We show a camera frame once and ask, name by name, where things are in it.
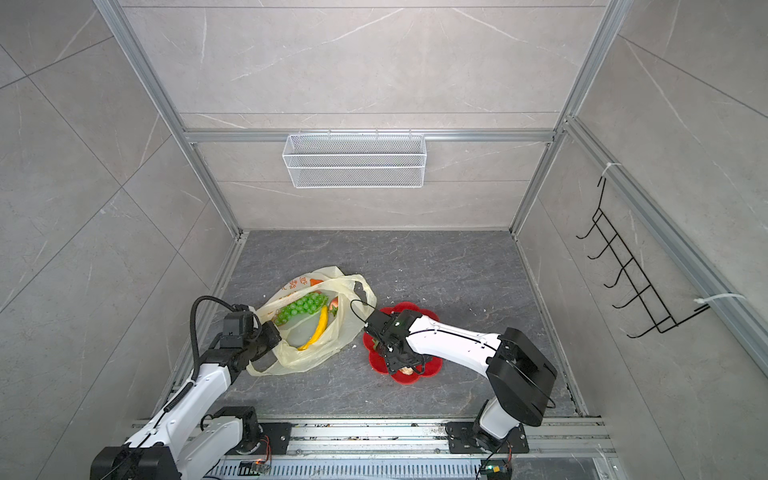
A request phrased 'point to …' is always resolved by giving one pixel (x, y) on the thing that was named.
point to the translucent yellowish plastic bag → (356, 297)
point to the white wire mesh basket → (355, 161)
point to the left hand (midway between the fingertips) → (279, 324)
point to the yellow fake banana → (319, 330)
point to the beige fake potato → (406, 370)
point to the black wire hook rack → (632, 276)
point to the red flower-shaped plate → (378, 362)
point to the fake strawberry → (334, 305)
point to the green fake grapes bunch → (309, 304)
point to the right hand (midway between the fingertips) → (405, 358)
